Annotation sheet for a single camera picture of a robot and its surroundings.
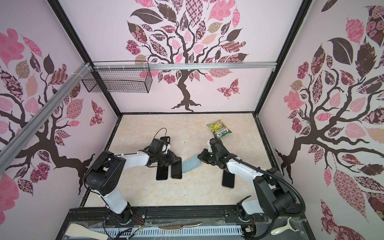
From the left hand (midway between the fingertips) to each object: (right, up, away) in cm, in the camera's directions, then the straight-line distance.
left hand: (178, 161), depth 92 cm
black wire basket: (-39, +55, +3) cm, 67 cm away
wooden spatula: (-47, -29, -20) cm, 59 cm away
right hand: (+12, +6, -5) cm, 14 cm away
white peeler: (+53, -27, -22) cm, 63 cm away
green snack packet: (+28, +20, +15) cm, 38 cm away
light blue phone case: (+8, -1, -3) cm, 9 cm away
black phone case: (-10, +13, +12) cm, 21 cm away
